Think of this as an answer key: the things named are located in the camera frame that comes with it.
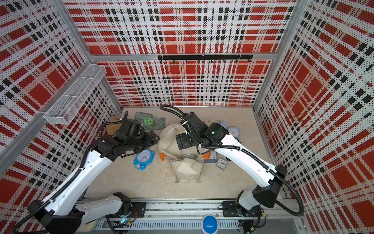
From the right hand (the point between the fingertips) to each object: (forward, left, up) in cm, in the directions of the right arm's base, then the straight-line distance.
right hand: (188, 139), depth 70 cm
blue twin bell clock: (+2, +30, -25) cm, 39 cm away
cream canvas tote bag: (-6, +1, -14) cm, 16 cm away
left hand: (+1, +16, -3) cm, 16 cm away
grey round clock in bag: (+2, +1, -23) cm, 23 cm away
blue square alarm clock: (+2, -15, -25) cm, 29 cm away
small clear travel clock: (-2, -19, -26) cm, 32 cm away
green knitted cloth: (+31, +24, -26) cm, 47 cm away
